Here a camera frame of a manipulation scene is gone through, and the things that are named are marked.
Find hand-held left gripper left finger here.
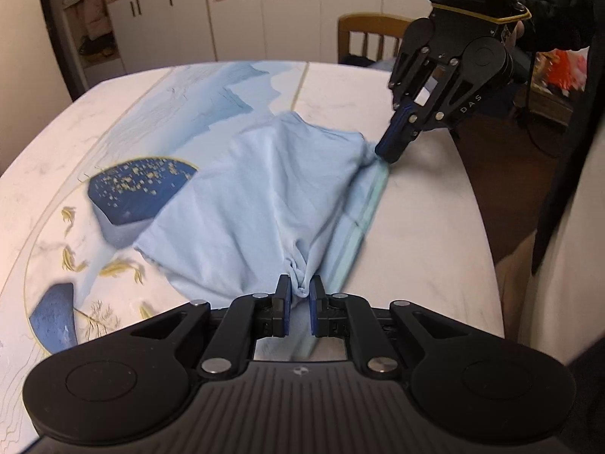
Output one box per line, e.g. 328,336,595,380
130,274,292,380

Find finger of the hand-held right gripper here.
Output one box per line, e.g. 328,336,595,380
384,63,489,165
375,46,448,153

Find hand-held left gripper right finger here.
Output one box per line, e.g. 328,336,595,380
309,275,474,380

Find light blue t-shirt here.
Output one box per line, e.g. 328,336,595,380
133,111,393,314

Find person's right forearm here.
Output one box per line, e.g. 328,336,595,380
508,0,601,54

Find person's right hand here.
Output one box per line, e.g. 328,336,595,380
502,18,526,49

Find wooden chair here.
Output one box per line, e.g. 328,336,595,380
337,14,417,65

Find orange object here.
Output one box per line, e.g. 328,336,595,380
534,51,590,92

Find white cabinet row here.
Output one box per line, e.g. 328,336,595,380
106,0,427,77

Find person's beige pants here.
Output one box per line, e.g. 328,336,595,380
494,227,605,370

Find hanging coat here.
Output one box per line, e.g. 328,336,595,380
64,0,116,41

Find black cable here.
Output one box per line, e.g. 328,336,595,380
519,52,569,158

